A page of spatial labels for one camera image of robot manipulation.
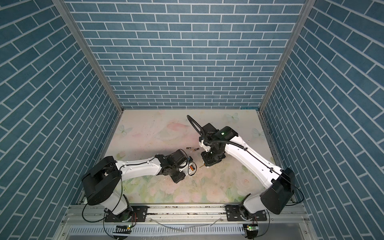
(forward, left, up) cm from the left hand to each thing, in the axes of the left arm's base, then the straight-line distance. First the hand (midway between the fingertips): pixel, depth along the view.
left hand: (182, 175), depth 87 cm
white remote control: (+3, -6, +1) cm, 7 cm away
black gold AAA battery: (+18, -5, 0) cm, 19 cm away
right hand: (0, -13, +18) cm, 22 cm away
